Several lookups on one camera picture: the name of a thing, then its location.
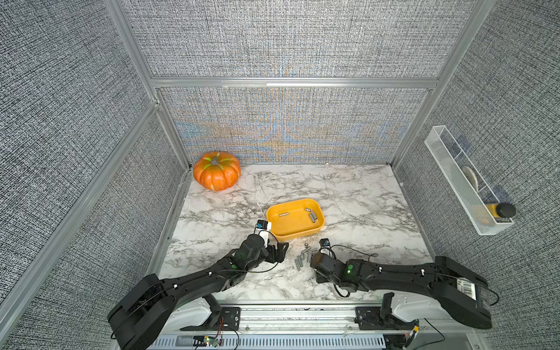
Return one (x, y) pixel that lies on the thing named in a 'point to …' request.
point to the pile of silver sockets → (309, 251)
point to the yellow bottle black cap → (503, 210)
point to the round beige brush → (471, 176)
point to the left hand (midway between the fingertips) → (283, 242)
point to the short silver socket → (308, 209)
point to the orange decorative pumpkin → (217, 170)
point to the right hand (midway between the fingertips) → (315, 265)
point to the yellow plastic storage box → (295, 219)
